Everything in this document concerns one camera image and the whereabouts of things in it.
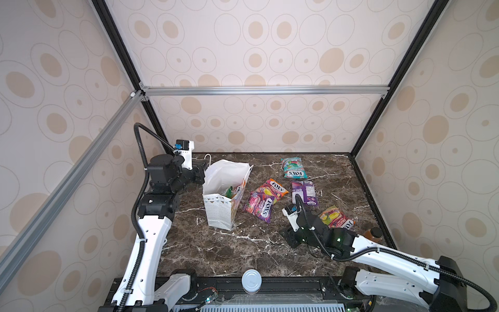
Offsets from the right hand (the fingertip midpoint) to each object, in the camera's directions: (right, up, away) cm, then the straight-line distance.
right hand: (283, 229), depth 77 cm
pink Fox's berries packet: (-9, +7, +15) cm, 19 cm away
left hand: (-27, +28, -11) cm, 40 cm away
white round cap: (-13, -17, -6) cm, 22 cm away
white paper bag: (-27, +17, +19) cm, 37 cm away
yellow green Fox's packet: (-22, +14, +6) cm, 27 cm away
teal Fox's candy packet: (+11, +25, +32) cm, 42 cm away
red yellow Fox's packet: (+25, +1, +12) cm, 28 cm away
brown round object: (+37, -2, +1) cm, 37 cm away
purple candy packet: (+15, +14, +22) cm, 30 cm away
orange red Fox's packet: (-2, +14, +23) cm, 27 cm away
